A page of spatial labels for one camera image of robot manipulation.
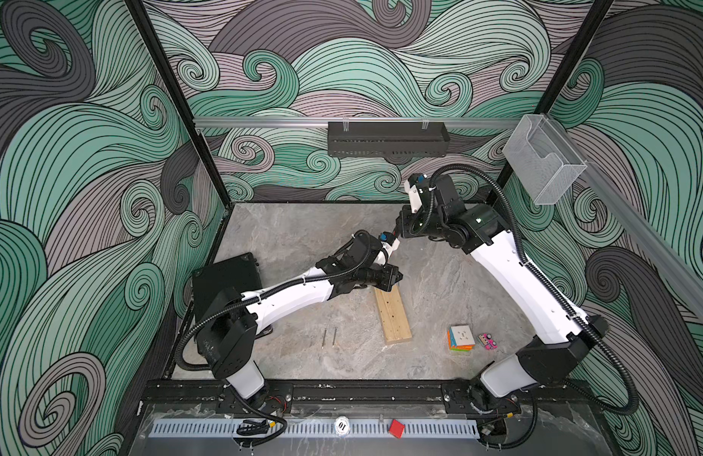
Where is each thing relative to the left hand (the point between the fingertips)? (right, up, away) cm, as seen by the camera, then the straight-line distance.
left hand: (403, 273), depth 76 cm
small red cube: (-3, -37, -8) cm, 38 cm away
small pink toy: (+26, -21, +5) cm, 33 cm away
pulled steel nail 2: (-19, -20, +8) cm, 29 cm away
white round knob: (-17, -33, -12) cm, 39 cm away
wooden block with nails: (-1, -14, +9) cm, 17 cm away
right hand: (-3, +15, -4) cm, 15 cm away
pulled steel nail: (-22, -21, +8) cm, 31 cm away
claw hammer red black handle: (-4, +11, -5) cm, 13 cm away
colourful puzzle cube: (+17, -19, +3) cm, 26 cm away
